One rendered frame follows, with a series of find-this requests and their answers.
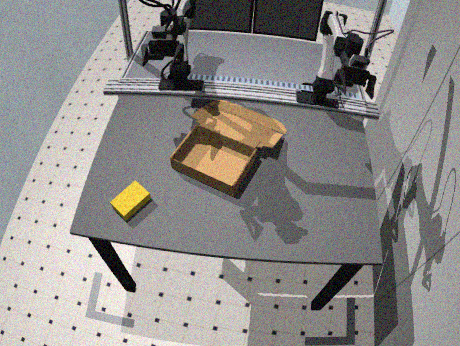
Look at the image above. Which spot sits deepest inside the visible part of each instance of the yellow rectangular block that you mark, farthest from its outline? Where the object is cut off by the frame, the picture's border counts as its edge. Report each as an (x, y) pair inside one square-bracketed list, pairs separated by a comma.
[(130, 200)]

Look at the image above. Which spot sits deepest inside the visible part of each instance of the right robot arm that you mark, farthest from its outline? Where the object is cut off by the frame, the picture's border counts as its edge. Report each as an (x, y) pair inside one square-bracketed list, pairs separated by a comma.
[(184, 13)]

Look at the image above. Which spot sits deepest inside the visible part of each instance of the grey slotted metal crossbar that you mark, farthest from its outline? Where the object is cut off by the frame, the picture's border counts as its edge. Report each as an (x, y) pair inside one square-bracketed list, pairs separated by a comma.
[(369, 111)]

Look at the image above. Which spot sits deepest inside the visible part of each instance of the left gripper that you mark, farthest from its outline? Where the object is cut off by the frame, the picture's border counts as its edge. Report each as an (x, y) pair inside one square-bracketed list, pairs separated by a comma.
[(354, 75)]

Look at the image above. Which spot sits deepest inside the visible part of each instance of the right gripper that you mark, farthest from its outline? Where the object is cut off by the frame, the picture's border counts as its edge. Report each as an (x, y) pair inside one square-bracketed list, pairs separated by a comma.
[(160, 48)]

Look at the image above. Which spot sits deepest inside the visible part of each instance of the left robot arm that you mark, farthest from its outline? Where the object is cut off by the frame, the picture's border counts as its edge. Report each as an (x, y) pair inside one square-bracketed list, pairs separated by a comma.
[(353, 45)]

